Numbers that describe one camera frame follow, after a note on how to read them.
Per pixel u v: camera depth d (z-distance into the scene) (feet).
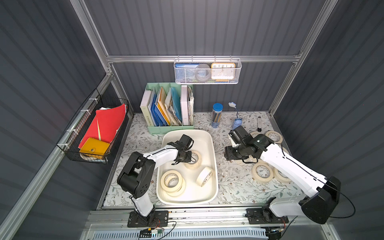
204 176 2.57
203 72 2.95
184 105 3.07
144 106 2.92
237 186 2.77
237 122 3.44
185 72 2.75
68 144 1.98
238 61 2.92
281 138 3.32
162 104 3.09
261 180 2.76
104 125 2.43
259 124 3.67
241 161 2.13
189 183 2.77
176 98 3.24
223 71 2.90
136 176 1.55
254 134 3.43
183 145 2.42
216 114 3.26
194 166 2.91
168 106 3.09
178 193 2.59
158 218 2.41
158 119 3.20
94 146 2.11
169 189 2.51
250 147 1.73
